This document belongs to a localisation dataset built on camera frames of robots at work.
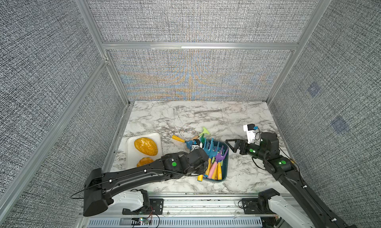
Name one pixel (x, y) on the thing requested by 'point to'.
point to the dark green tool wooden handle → (203, 140)
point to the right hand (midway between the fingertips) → (232, 138)
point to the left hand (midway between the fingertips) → (209, 165)
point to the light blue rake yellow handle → (210, 152)
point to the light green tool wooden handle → (205, 131)
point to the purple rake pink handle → (219, 157)
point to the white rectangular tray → (133, 155)
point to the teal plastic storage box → (218, 152)
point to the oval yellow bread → (146, 146)
